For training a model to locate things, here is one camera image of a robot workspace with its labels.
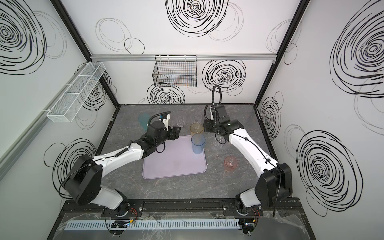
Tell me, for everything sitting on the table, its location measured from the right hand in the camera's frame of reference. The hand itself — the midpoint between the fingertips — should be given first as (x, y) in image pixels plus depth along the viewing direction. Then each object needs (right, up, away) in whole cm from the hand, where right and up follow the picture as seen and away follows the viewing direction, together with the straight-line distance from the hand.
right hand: (205, 124), depth 82 cm
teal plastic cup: (-43, +3, +27) cm, 51 cm away
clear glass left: (-16, +2, +27) cm, 31 cm away
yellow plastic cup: (-5, -3, +10) cm, 12 cm away
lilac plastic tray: (-18, -21, +10) cm, 29 cm away
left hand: (-16, -2, +4) cm, 16 cm away
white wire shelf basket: (-69, +10, -8) cm, 70 cm away
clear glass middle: (-5, +4, +25) cm, 25 cm away
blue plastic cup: (-4, -11, +11) cm, 16 cm away
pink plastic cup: (+15, -24, +7) cm, 29 cm away
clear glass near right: (+10, -12, +17) cm, 24 cm away
